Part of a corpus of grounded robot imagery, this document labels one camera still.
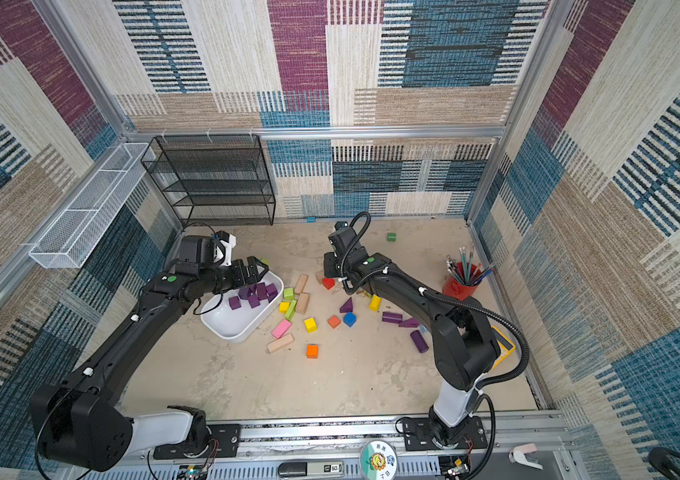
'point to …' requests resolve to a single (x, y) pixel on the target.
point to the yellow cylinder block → (375, 303)
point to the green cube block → (288, 294)
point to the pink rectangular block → (281, 329)
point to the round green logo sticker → (378, 460)
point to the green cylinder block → (391, 237)
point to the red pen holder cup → (461, 282)
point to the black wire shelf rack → (214, 180)
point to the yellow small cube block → (284, 307)
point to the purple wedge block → (409, 323)
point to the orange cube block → (312, 351)
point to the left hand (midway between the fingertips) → (257, 270)
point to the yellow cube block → (310, 325)
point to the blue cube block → (349, 319)
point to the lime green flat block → (289, 314)
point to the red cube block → (328, 283)
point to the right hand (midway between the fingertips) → (337, 264)
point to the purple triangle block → (348, 306)
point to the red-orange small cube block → (334, 322)
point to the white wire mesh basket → (70, 241)
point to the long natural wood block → (282, 341)
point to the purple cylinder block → (419, 341)
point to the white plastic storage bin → (244, 323)
